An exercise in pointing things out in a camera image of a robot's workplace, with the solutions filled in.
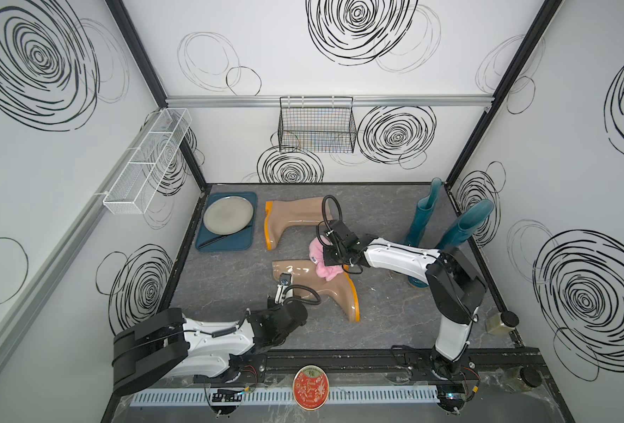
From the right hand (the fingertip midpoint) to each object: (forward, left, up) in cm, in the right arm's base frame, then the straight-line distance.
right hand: (326, 257), depth 91 cm
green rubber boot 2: (+7, -30, +20) cm, 36 cm away
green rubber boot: (+8, -47, +11) cm, 49 cm away
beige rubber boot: (-2, +8, -8) cm, 11 cm away
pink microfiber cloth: (0, +3, 0) cm, 3 cm away
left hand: (-12, +10, -2) cm, 16 cm away
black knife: (+10, +41, -4) cm, 42 cm away
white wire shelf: (+13, +66, +19) cm, 70 cm away
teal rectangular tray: (+9, +35, -5) cm, 36 cm away
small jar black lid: (-21, -51, +2) cm, 55 cm away
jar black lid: (-35, -49, +3) cm, 60 cm away
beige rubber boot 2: (+23, +20, -6) cm, 31 cm away
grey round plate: (+21, +41, -4) cm, 46 cm away
